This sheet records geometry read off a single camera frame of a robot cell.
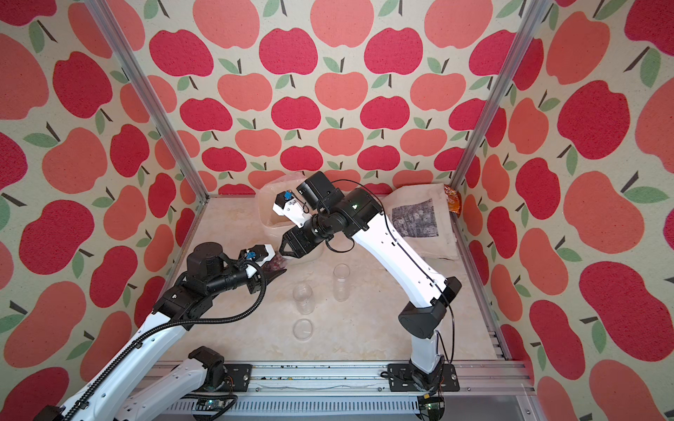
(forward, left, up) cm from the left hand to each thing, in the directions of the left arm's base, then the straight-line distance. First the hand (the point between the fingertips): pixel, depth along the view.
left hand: (279, 264), depth 69 cm
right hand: (0, -4, +6) cm, 7 cm away
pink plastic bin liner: (+13, +8, -3) cm, 16 cm away
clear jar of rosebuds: (-1, 0, +2) cm, 2 cm away
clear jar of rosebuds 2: (+2, -4, -24) cm, 24 cm away
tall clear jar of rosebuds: (+1, -17, -11) cm, 20 cm away
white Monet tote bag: (+27, -47, -11) cm, 55 cm away
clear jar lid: (-8, -5, -27) cm, 28 cm away
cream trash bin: (+14, +4, -1) cm, 15 cm away
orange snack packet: (+42, -66, -17) cm, 81 cm away
